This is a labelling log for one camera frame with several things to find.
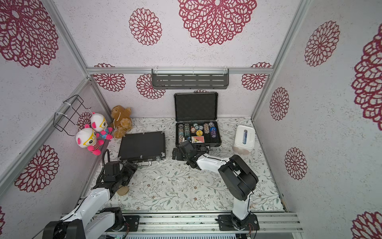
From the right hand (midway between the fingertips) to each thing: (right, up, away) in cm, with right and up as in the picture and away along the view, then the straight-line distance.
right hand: (177, 150), depth 93 cm
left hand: (-24, -11, -4) cm, 27 cm away
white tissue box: (+44, +6, +5) cm, 45 cm away
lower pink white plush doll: (-51, +8, -8) cm, 52 cm away
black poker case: (-23, +2, +5) cm, 24 cm away
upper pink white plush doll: (-49, +17, 0) cm, 52 cm away
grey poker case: (+12, +24, +17) cm, 32 cm away
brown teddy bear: (-38, +19, +7) cm, 43 cm away
